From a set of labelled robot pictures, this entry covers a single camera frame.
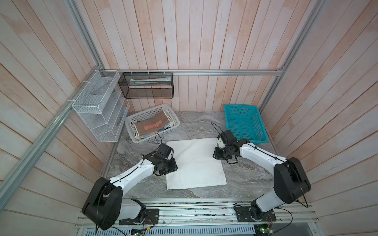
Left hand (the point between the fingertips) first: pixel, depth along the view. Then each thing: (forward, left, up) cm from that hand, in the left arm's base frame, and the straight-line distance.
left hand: (175, 170), depth 84 cm
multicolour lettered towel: (+34, +19, +1) cm, 39 cm away
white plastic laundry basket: (+36, +2, +1) cm, 36 cm away
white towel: (+4, -13, -6) cm, 15 cm away
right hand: (+10, -24, +1) cm, 26 cm away
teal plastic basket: (+38, -51, 0) cm, 63 cm away
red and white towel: (+35, +19, +1) cm, 40 cm away
